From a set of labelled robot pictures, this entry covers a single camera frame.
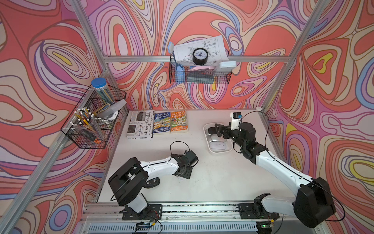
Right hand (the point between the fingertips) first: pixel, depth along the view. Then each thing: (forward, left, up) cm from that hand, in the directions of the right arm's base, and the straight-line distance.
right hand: (222, 127), depth 82 cm
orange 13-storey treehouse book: (+20, +27, -18) cm, 38 cm away
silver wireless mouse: (+6, +1, -20) cm, 21 cm away
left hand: (-18, +22, -22) cm, 36 cm away
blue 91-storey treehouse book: (+20, +39, -18) cm, 48 cm away
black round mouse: (-24, +41, -18) cm, 51 cm away
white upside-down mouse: (-1, 0, -19) cm, 19 cm away
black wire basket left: (+1, +63, +11) cm, 64 cm away
